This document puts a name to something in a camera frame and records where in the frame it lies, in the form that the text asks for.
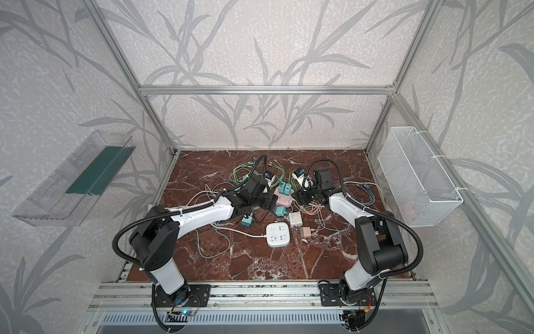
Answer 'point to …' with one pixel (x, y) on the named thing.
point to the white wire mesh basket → (423, 191)
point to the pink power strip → (283, 200)
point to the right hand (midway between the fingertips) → (299, 183)
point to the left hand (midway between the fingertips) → (273, 188)
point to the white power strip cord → (238, 232)
